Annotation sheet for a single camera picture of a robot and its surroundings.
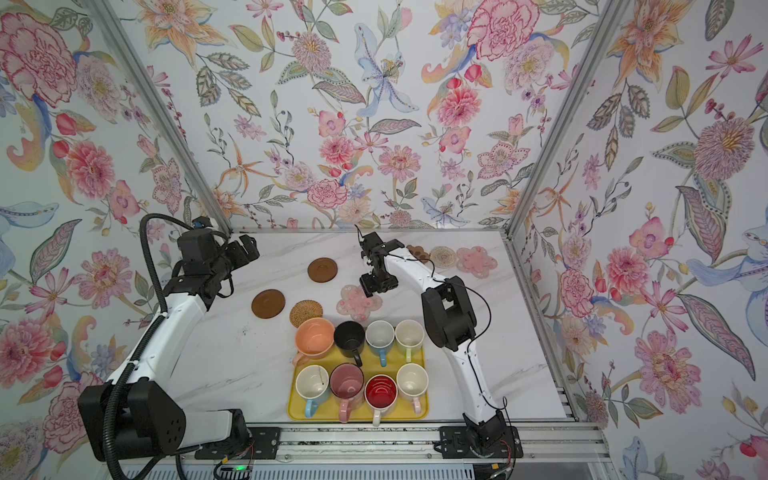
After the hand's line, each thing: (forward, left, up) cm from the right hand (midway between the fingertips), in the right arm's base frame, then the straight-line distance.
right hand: (374, 289), depth 100 cm
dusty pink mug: (-30, +6, -2) cm, 30 cm away
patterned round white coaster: (+18, -25, -4) cm, 31 cm away
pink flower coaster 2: (-3, +7, -4) cm, 8 cm away
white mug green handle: (-16, -12, -2) cm, 20 cm away
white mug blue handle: (-17, -3, +1) cm, 17 cm away
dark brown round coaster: (+10, +20, -4) cm, 23 cm away
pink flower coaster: (+16, -37, -4) cm, 40 cm away
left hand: (-2, +34, +23) cm, 41 cm away
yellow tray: (-37, +10, -2) cm, 38 cm away
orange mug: (-18, +17, -1) cm, 25 cm away
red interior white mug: (-32, -4, -2) cm, 32 cm away
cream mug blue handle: (-31, +15, 0) cm, 35 cm away
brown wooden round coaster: (-5, +35, -3) cm, 36 cm away
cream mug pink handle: (-29, -12, -2) cm, 32 cm away
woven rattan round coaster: (-8, +23, -3) cm, 24 cm away
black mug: (-19, +6, +2) cm, 20 cm away
